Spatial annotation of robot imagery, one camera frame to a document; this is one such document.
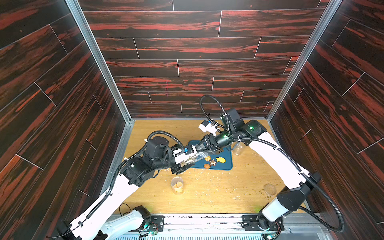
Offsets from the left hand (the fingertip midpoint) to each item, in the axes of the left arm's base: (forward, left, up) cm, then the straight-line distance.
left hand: (189, 155), depth 66 cm
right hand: (+1, -4, +2) cm, 5 cm away
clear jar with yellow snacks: (-5, +7, -23) cm, 24 cm away
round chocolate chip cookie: (+9, -10, -28) cm, 32 cm away
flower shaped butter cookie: (+14, -11, -27) cm, 33 cm away
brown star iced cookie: (+12, -14, -29) cm, 34 cm away
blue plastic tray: (+18, -24, -28) cm, 41 cm away
